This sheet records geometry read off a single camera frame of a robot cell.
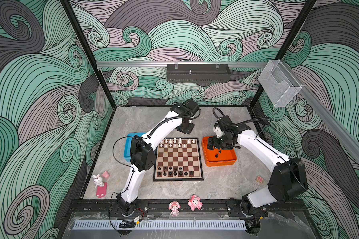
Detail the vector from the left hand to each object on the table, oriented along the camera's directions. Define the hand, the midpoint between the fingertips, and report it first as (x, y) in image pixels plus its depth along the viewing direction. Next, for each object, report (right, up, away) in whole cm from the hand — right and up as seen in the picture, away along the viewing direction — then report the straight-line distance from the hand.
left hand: (186, 129), depth 86 cm
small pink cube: (-47, -26, -3) cm, 53 cm away
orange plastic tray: (+19, -19, +6) cm, 27 cm away
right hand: (+17, -10, -2) cm, 19 cm away
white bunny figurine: (-46, -26, -11) cm, 54 cm away
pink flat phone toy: (-46, -33, -8) cm, 57 cm away
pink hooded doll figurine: (-7, -37, -15) cm, 40 cm away
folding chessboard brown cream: (-5, -19, +4) cm, 20 cm away
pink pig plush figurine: (+3, -36, -14) cm, 38 cm away
